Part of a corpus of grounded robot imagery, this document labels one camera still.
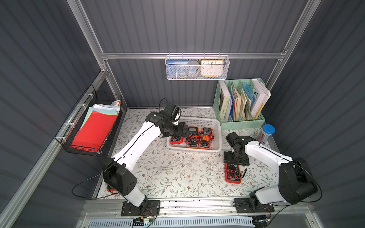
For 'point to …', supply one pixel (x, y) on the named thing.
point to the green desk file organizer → (258, 121)
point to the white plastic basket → (200, 122)
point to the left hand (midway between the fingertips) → (180, 132)
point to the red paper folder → (93, 131)
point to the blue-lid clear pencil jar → (268, 130)
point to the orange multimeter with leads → (192, 140)
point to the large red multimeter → (176, 140)
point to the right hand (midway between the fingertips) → (235, 162)
